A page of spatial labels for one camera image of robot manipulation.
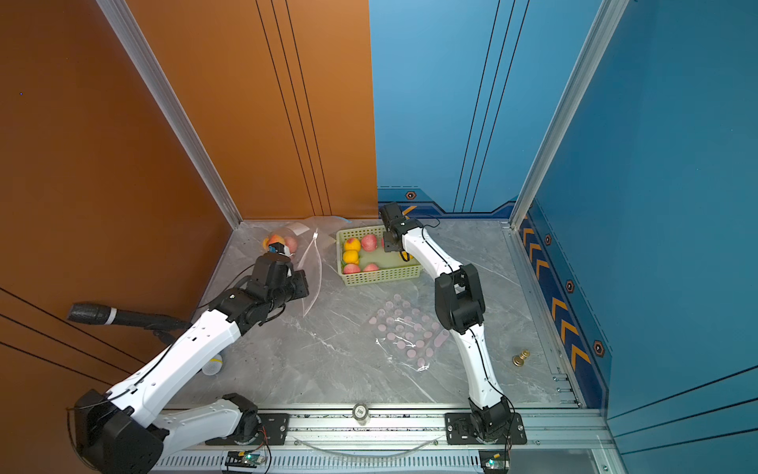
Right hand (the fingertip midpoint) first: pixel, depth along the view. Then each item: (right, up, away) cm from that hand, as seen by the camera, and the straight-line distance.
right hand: (400, 241), depth 103 cm
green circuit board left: (-39, -53, -32) cm, 73 cm away
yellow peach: (-44, +1, -1) cm, 44 cm away
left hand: (-26, -9, -22) cm, 35 cm away
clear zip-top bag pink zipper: (-25, -6, -24) cm, 35 cm away
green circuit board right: (+22, -54, -31) cm, 66 cm away
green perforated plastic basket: (-13, -7, +5) cm, 16 cm away
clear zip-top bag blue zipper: (-35, +1, +12) cm, 37 cm away
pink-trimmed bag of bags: (+2, -27, -13) cm, 30 cm away
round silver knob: (-11, -42, -32) cm, 54 cm away
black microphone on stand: (-59, -22, -30) cm, 70 cm away
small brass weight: (+33, -34, -20) cm, 51 cm away
